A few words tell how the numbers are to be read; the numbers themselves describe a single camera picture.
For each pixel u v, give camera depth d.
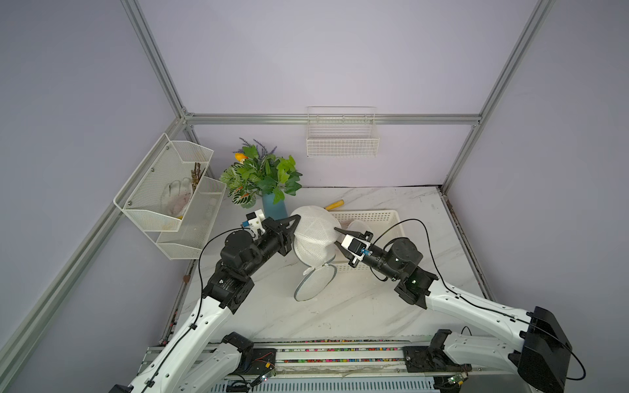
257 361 0.73
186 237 0.92
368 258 0.59
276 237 0.58
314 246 0.61
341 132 0.98
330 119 0.93
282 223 0.65
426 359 0.73
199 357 0.45
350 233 0.60
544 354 0.40
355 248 0.53
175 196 0.78
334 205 1.15
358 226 0.97
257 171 0.82
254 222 0.64
